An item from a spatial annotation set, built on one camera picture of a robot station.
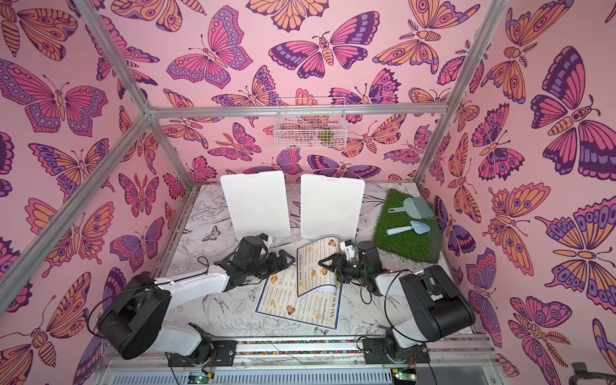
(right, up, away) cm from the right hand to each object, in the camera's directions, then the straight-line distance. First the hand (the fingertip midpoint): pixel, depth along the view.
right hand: (323, 265), depth 86 cm
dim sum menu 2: (-1, -14, -2) cm, 14 cm away
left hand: (-12, +1, +1) cm, 12 cm away
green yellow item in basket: (+1, +48, +9) cm, 49 cm away
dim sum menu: (-4, -3, -2) cm, 6 cm away
